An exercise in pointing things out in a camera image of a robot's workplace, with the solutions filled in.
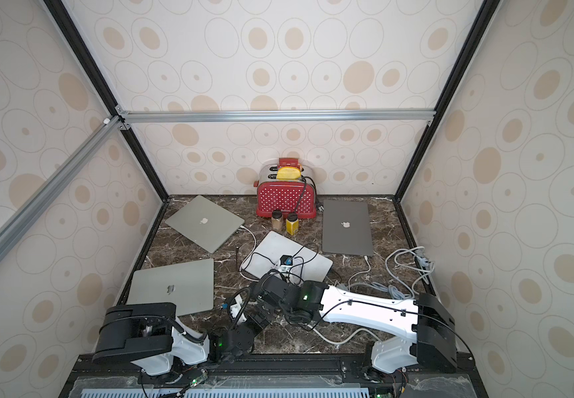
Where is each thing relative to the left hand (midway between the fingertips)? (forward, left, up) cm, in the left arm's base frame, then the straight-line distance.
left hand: (277, 312), depth 81 cm
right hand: (+1, +3, +9) cm, 10 cm away
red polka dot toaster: (+45, -3, +8) cm, 46 cm away
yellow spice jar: (+35, -5, +3) cm, 35 cm away
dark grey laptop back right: (+38, -28, -3) cm, 47 cm away
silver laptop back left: (+41, +34, -4) cm, 53 cm away
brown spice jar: (+36, +2, +3) cm, 36 cm away
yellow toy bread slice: (+53, -3, +15) cm, 55 cm away
